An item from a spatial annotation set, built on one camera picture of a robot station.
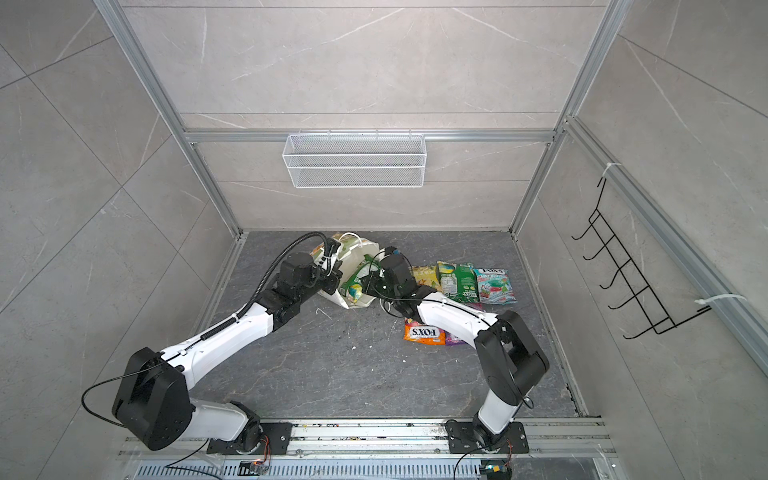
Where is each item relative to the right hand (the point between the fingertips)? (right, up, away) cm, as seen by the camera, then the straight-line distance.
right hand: (360, 278), depth 87 cm
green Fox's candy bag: (+32, -2, +14) cm, 35 cm away
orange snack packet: (+19, -17, +3) cm, 26 cm away
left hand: (-6, +7, -4) cm, 10 cm away
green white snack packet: (-2, -3, 0) cm, 4 cm away
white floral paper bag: (-1, +9, -3) cm, 10 cm away
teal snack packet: (+45, -4, +13) cm, 47 cm away
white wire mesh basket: (-4, +39, +14) cm, 42 cm away
